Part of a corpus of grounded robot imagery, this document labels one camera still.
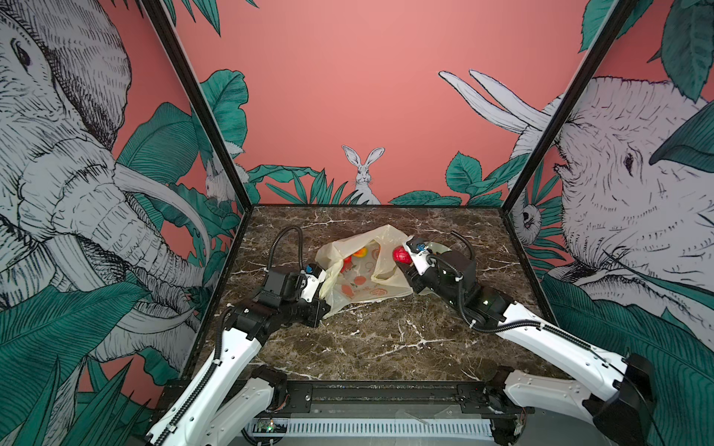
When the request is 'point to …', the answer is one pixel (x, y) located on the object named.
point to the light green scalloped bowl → (437, 247)
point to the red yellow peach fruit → (362, 253)
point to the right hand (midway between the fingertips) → (403, 251)
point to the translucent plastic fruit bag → (361, 268)
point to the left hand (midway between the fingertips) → (331, 305)
